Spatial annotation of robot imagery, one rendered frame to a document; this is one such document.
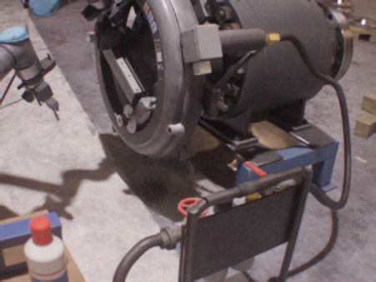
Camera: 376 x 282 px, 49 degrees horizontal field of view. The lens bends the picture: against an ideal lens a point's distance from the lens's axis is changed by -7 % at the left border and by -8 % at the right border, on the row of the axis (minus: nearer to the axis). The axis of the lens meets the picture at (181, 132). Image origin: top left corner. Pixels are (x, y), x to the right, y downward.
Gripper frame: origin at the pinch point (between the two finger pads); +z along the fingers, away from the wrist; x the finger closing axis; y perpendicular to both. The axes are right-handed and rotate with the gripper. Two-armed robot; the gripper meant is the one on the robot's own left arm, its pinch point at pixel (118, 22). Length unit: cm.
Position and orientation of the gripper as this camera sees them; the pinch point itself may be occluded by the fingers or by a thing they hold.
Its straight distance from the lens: 178.8
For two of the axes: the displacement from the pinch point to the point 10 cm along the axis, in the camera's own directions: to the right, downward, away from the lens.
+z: 2.7, 3.0, 9.1
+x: -6.0, -6.9, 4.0
